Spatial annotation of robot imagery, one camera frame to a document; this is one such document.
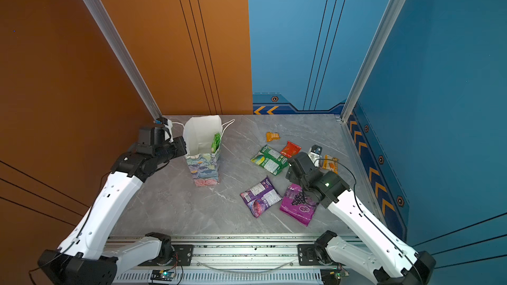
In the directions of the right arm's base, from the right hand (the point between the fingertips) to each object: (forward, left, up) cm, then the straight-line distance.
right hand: (296, 171), depth 75 cm
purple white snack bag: (-3, +14, -16) cm, 21 cm away
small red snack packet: (+23, -2, -17) cm, 29 cm away
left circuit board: (-31, +49, -20) cm, 61 cm away
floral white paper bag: (+22, +42, -6) cm, 48 cm away
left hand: (+10, +42, +8) cm, 44 cm away
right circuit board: (-31, -12, -21) cm, 39 cm away
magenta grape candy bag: (-7, 0, -14) cm, 16 cm away
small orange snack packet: (+32, +8, -17) cm, 37 cm away
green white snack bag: (+16, +9, -16) cm, 24 cm away
